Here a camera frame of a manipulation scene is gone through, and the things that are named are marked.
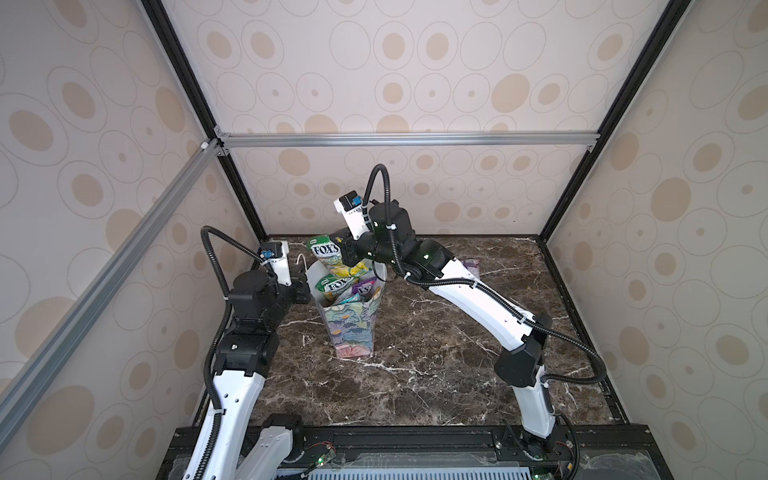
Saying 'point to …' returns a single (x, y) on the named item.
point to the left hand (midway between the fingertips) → (309, 261)
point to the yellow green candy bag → (330, 255)
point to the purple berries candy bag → (473, 265)
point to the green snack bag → (332, 286)
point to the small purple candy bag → (364, 287)
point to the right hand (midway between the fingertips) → (330, 235)
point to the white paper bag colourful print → (350, 324)
